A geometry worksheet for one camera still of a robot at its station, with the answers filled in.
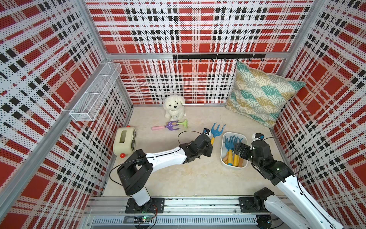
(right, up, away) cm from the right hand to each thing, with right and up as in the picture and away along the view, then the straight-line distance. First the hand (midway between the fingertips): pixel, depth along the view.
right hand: (243, 147), depth 78 cm
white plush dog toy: (-41, +24, +20) cm, 51 cm away
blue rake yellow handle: (-13, +7, +10) cm, 18 cm away
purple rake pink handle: (-46, +11, +28) cm, 55 cm away
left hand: (-16, -1, +7) cm, 18 cm away
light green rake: (-33, +12, +30) cm, 46 cm away
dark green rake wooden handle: (-8, -9, +7) cm, 14 cm away
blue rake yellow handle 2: (-1, -10, +9) cm, 13 cm away
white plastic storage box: (-8, -4, +13) cm, 16 cm away
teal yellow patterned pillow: (+16, +31, +13) cm, 37 cm away
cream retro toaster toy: (-71, +2, +11) cm, 72 cm away
